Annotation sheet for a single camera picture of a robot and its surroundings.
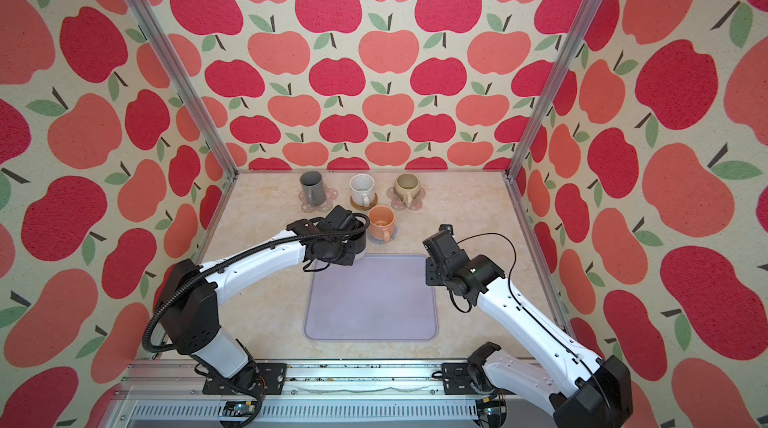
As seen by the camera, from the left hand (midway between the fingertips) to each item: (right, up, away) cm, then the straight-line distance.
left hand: (356, 257), depth 85 cm
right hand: (+24, -1, -6) cm, 25 cm away
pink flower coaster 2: (+14, +15, +25) cm, 32 cm away
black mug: (+1, +2, +5) cm, 6 cm away
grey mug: (-16, +21, +17) cm, 32 cm away
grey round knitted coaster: (+7, +3, +12) cm, 15 cm away
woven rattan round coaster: (+1, +14, +19) cm, 24 cm away
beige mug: (+16, +21, +19) cm, 33 cm away
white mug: (+1, +21, +19) cm, 28 cm away
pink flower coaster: (-12, +19, +29) cm, 37 cm away
